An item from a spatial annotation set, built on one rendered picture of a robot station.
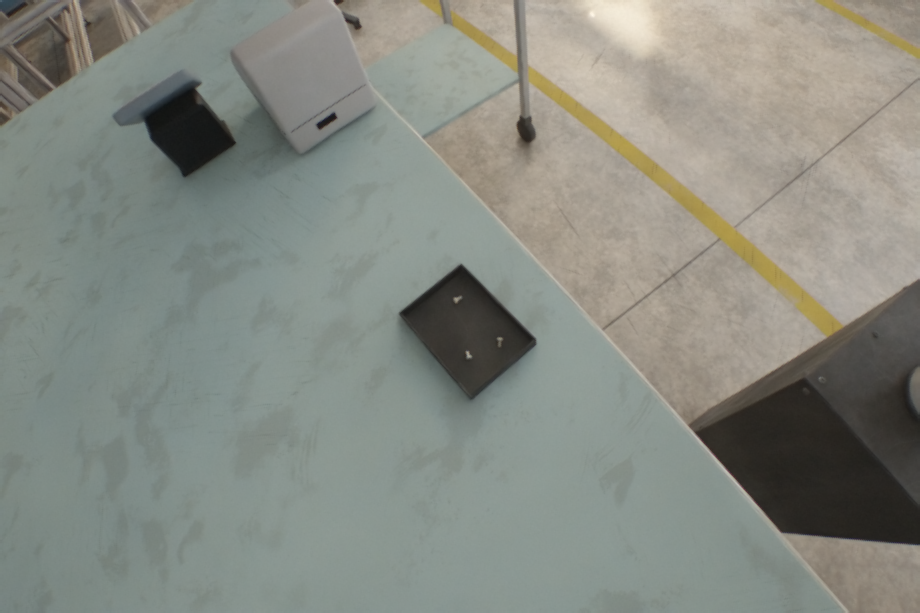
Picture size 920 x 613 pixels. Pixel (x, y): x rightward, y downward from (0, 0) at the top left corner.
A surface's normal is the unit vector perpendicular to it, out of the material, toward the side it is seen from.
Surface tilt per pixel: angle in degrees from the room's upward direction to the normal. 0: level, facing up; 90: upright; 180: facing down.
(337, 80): 90
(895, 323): 0
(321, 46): 90
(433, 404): 0
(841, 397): 0
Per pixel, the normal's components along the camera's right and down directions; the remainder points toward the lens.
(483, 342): -0.15, -0.40
